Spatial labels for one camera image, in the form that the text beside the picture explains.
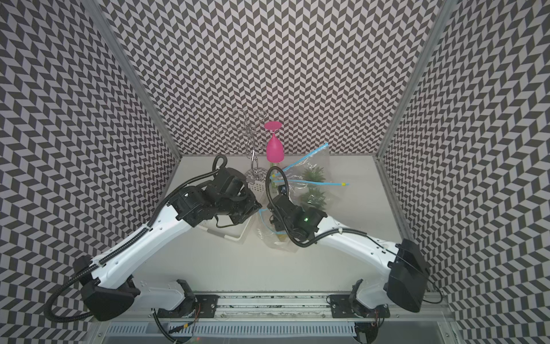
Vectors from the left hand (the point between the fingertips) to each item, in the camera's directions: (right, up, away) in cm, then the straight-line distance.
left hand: (263, 208), depth 68 cm
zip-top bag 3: (+19, +13, +19) cm, 30 cm away
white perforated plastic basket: (-14, -14, +23) cm, 31 cm away
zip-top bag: (+1, -11, +10) cm, 15 cm away
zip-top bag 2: (+21, +3, +11) cm, 24 cm away
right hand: (+7, -5, +11) cm, 14 cm away
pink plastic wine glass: (+3, +21, +21) cm, 30 cm away
